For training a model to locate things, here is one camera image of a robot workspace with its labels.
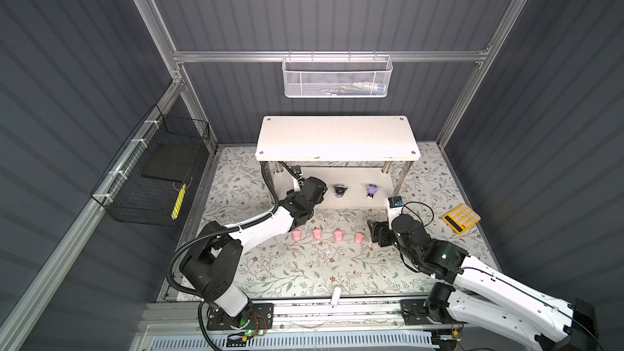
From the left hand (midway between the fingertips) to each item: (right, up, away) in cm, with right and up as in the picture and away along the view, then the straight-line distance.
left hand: (309, 187), depth 89 cm
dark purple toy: (+12, -1, +2) cm, 12 cm away
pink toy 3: (+11, -18, 0) cm, 21 cm away
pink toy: (-5, -18, 0) cm, 18 cm away
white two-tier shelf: (+25, +11, +26) cm, 38 cm away
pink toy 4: (+18, -19, 0) cm, 26 cm away
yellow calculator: (+60, -13, +5) cm, 61 cm away
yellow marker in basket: (-38, -1, -17) cm, 42 cm away
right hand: (+23, -10, -12) cm, 28 cm away
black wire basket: (-48, +3, -17) cm, 51 cm away
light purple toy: (+24, -2, +5) cm, 25 cm away
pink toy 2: (+3, -17, +1) cm, 18 cm away
